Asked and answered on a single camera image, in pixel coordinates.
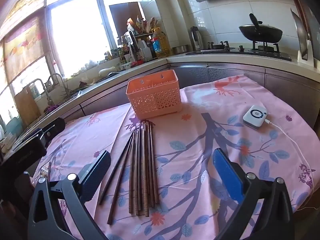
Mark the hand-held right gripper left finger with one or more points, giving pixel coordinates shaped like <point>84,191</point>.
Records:
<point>96,175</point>

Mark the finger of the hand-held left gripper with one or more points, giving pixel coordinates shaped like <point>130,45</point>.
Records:
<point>53,128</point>

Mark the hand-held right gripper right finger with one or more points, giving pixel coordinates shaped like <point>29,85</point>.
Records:
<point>226,175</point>

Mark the black chopstick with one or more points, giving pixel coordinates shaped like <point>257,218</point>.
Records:
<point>117,166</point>
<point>120,192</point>

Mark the bunch of brown chopsticks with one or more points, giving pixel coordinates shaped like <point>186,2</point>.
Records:
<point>143,175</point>

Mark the orange plastic utensil basket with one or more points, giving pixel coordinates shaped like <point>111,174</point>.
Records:
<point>152,97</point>

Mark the purple vegetable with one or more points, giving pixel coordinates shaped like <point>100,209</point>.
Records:
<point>52,108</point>

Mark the teal plastic container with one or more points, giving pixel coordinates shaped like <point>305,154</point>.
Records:
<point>13,126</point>

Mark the wooden cutting board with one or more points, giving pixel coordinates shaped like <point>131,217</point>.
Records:
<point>26,105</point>

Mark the steel kitchen sink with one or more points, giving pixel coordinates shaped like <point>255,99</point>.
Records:
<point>72,95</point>

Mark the pink floral tablecloth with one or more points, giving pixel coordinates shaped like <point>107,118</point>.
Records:
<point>200,135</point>

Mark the chrome kitchen faucet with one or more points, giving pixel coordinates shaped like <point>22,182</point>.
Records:
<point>41,81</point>
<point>58,76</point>

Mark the white pocket router device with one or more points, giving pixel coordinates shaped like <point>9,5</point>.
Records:
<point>255,116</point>

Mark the white radish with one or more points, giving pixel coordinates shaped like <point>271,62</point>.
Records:
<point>107,71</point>

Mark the printed window blind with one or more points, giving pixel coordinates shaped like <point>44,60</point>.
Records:
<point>22,42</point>

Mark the white patterned bowl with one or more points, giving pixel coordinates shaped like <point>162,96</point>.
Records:
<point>126,66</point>

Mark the kitchen window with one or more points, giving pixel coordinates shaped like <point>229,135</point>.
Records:
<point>75,30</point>

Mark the group of condiment bottles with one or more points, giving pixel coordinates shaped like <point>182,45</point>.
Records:
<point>125,50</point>

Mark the white plastic jug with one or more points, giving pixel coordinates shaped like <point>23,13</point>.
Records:
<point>144,52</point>

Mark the black gas stove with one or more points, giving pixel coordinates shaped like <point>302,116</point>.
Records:
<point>225,52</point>

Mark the white kitchen countertop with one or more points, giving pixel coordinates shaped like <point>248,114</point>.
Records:
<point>180,58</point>

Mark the brown cardboard sheet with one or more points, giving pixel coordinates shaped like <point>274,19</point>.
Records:
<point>125,17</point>

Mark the small steel pot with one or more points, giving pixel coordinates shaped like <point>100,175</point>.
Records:
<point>180,49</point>

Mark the yellow cooking oil bottle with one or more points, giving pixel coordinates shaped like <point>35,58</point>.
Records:
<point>160,45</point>

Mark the pile of snack packets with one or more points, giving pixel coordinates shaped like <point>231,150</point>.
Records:
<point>142,25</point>

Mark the steel thermos kettle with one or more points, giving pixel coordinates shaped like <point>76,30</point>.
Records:
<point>196,38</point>

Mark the black wok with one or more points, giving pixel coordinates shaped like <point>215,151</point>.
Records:
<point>261,35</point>

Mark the glass wok lid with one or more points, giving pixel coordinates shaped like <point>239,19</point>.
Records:
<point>267,27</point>

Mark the standing steel pot lid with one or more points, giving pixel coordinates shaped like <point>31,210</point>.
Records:
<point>298,35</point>

